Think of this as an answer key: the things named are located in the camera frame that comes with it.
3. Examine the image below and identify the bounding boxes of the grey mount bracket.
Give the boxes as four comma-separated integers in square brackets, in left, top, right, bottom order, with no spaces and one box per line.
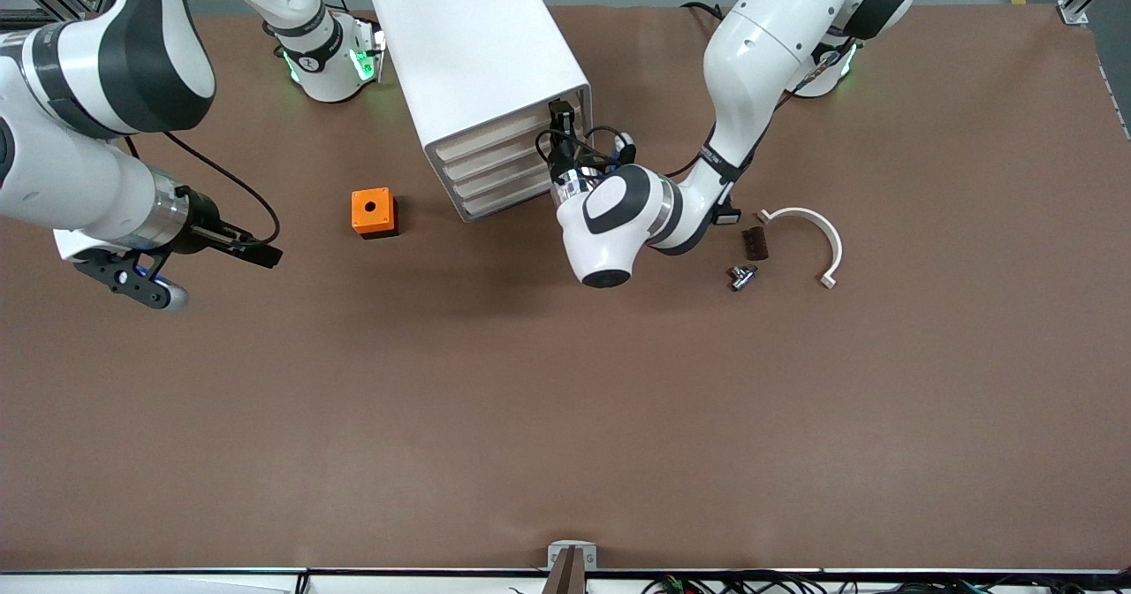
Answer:
[547,540,599,571]

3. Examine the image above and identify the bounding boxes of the white drawer cabinet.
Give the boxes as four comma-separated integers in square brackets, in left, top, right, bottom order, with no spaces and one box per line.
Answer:
[370,0,596,224]

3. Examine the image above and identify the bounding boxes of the brown post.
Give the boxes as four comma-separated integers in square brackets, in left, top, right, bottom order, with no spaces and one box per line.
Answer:
[542,546,588,594]

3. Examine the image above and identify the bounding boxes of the black cable bundle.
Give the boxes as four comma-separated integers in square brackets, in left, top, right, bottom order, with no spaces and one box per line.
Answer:
[641,571,1131,594]

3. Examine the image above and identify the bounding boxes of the white curved clamp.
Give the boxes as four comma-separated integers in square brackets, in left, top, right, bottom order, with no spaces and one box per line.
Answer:
[756,206,845,291]

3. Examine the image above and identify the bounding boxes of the white table edge rail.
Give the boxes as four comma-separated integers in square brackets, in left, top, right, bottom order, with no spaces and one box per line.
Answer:
[0,566,1131,594]

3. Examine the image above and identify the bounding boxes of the orange box with black base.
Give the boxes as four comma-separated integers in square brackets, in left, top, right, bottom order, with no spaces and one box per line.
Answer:
[350,187,400,240]

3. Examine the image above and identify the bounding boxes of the brown table mat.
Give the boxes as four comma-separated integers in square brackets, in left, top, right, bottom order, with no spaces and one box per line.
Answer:
[0,2,1131,574]

